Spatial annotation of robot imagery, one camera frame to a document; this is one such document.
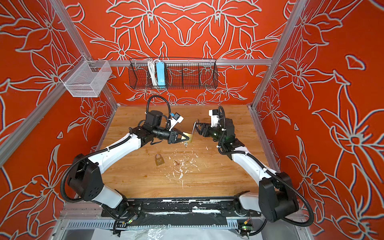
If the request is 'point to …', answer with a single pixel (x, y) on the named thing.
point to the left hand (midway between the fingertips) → (187, 137)
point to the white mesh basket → (86, 78)
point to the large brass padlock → (190, 135)
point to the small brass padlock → (159, 160)
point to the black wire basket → (180, 74)
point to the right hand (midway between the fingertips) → (195, 124)
